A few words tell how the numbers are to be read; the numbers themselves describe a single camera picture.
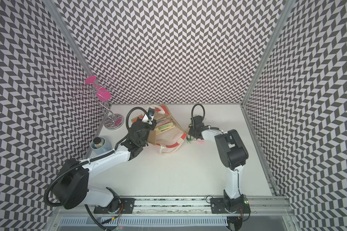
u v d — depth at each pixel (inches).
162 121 37.7
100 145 33.3
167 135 36.9
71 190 16.2
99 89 33.3
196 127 31.0
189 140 38.6
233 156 20.7
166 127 37.8
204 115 35.7
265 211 28.8
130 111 22.3
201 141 38.0
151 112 26.1
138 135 24.0
